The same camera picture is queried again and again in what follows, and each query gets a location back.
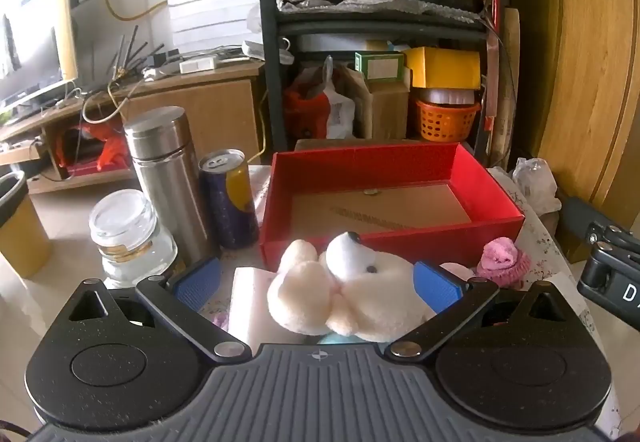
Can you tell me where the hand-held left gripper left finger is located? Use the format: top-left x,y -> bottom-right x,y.
67,256 -> 251,364

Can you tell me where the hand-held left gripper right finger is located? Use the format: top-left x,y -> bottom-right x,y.
384,261 -> 563,363

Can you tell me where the white teddy bear plush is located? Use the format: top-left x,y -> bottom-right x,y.
266,231 -> 441,343

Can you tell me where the red cardboard box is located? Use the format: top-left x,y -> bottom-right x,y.
259,142 -> 526,273

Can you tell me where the floral tablecloth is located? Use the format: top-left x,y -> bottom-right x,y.
200,164 -> 626,442

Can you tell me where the pink knitted hat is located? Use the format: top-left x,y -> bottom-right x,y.
475,237 -> 532,290

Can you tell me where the blue and yellow drink can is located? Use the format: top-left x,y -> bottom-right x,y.
199,149 -> 260,250

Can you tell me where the clear glass jar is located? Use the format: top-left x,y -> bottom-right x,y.
89,189 -> 186,290

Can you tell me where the stainless steel thermos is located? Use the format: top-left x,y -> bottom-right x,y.
123,106 -> 213,268

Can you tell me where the red item under stand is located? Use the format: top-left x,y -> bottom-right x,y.
55,119 -> 132,173

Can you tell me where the orange plastic basket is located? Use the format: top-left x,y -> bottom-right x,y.
415,97 -> 482,143

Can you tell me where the wooden television stand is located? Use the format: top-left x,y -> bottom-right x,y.
0,59 -> 266,195

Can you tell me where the yellow trash bin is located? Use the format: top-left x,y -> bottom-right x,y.
0,171 -> 53,279

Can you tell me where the brown cardboard box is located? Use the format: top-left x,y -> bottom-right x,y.
345,69 -> 413,140

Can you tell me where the white plastic container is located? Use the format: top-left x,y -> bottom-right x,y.
420,87 -> 476,107

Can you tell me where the white printed plastic bag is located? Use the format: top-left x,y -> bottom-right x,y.
322,56 -> 357,139

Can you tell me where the red plastic bag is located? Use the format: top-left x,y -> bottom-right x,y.
284,72 -> 331,139

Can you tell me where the wooden cabinet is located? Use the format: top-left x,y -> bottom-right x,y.
510,0 -> 640,263

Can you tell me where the white rectangular device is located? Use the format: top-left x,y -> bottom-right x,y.
179,57 -> 217,74

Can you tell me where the yellow box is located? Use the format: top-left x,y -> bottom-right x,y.
402,47 -> 482,89

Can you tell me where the black antenna router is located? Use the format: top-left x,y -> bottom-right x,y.
112,24 -> 181,84

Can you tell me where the green box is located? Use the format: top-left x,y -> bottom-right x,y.
355,51 -> 406,82

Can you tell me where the black shelf rack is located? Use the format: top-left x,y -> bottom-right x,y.
255,0 -> 501,158

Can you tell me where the black frying pan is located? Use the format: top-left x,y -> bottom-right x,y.
400,0 -> 487,14

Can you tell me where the television monitor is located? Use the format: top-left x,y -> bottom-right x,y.
0,0 -> 81,109

